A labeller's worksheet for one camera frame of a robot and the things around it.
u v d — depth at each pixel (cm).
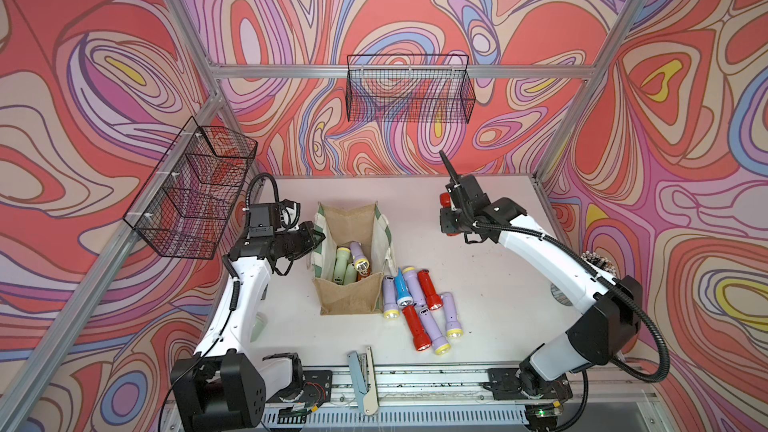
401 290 87
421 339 78
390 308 82
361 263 90
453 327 80
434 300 85
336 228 87
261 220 60
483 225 55
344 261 93
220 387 38
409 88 96
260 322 82
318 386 73
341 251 93
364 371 74
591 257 77
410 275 90
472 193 60
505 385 73
